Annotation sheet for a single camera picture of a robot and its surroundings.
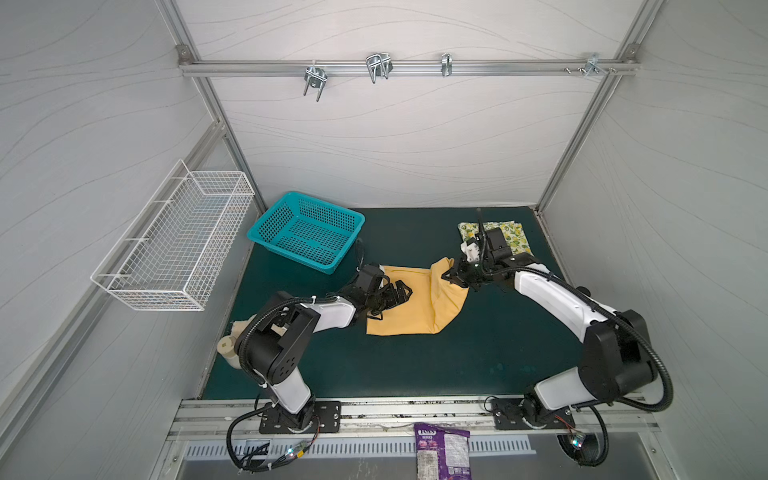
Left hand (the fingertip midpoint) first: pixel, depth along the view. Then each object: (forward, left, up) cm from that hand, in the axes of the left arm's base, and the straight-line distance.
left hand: (408, 293), depth 91 cm
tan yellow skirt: (-3, -7, -1) cm, 8 cm away
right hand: (+3, -10, +10) cm, 15 cm away
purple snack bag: (-40, -7, -2) cm, 41 cm away
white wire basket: (-6, +57, +26) cm, 63 cm away
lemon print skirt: (+30, -40, -3) cm, 50 cm away
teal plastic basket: (+28, +37, -4) cm, 46 cm away
